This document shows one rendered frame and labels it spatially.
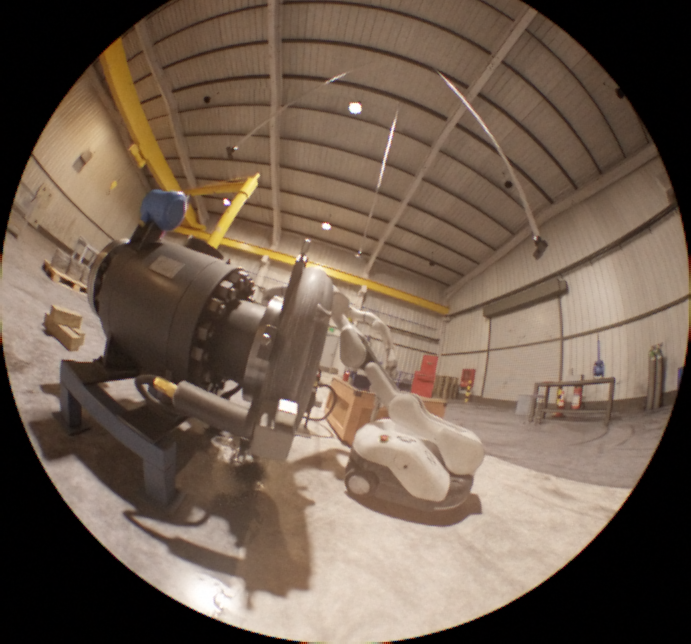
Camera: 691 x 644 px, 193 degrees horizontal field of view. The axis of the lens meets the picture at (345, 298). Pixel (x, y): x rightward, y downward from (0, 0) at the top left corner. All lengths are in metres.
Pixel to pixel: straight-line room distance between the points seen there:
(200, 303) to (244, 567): 0.77
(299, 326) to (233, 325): 0.30
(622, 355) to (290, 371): 8.32
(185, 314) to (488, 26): 8.11
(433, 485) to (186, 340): 1.01
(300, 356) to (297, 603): 0.68
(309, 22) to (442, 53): 3.97
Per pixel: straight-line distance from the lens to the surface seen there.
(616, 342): 8.35
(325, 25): 8.08
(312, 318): 0.52
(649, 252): 9.10
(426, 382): 4.61
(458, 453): 1.07
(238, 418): 0.48
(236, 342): 0.72
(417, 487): 0.97
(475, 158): 9.25
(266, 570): 0.72
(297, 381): 0.49
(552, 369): 8.88
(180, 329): 0.66
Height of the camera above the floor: 0.63
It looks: 18 degrees up
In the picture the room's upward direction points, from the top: 15 degrees clockwise
